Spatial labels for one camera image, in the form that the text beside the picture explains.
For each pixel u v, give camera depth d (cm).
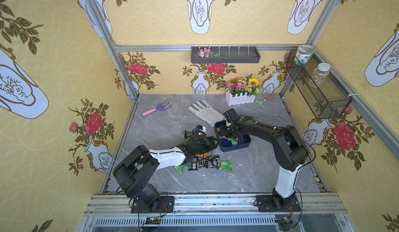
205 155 77
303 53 85
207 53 88
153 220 73
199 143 69
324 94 82
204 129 84
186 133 97
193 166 85
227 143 94
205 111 111
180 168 86
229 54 92
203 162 86
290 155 50
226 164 86
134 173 44
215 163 86
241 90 106
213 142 80
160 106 116
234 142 93
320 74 72
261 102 117
